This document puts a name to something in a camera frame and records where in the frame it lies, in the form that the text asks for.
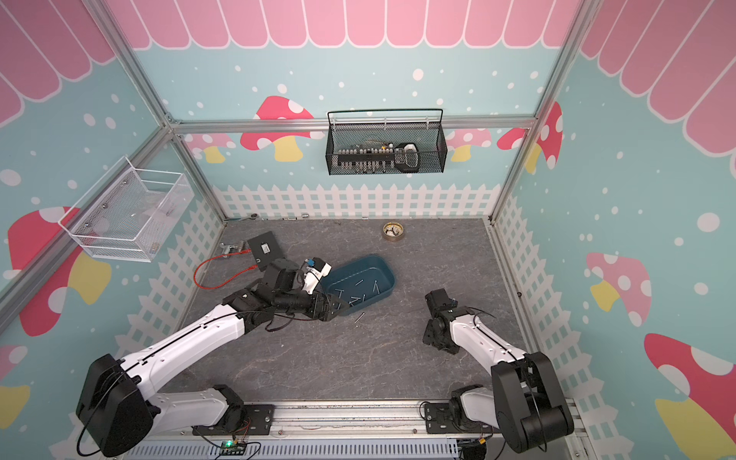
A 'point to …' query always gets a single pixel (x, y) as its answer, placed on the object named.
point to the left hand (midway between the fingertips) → (337, 307)
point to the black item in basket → (406, 157)
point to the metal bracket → (231, 249)
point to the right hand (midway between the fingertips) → (436, 338)
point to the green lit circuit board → (231, 448)
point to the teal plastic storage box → (369, 268)
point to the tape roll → (393, 231)
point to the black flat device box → (264, 249)
